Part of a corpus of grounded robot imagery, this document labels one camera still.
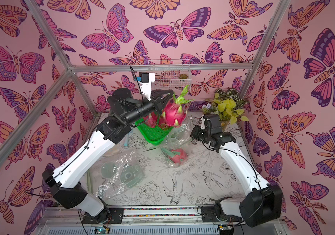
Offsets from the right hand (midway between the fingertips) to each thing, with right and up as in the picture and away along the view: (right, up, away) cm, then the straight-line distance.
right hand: (193, 130), depth 80 cm
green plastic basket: (-23, -5, +26) cm, 35 cm away
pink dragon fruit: (-17, +2, +23) cm, 29 cm away
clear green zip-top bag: (-46, -27, +5) cm, 53 cm away
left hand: (-11, +15, -26) cm, 32 cm away
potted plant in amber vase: (+23, +15, +8) cm, 29 cm away
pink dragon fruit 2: (-8, -15, +4) cm, 18 cm away
